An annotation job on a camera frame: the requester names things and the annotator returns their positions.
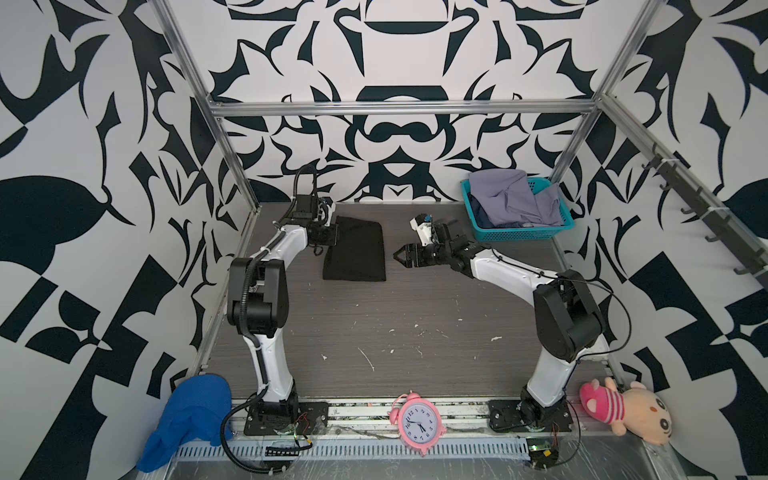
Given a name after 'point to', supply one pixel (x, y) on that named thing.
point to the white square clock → (601, 349)
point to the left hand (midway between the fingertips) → (335, 228)
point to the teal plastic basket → (519, 233)
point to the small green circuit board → (542, 453)
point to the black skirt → (358, 254)
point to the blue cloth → (197, 407)
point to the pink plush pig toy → (638, 410)
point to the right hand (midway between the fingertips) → (404, 251)
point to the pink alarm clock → (419, 421)
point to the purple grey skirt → (505, 198)
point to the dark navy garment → (481, 217)
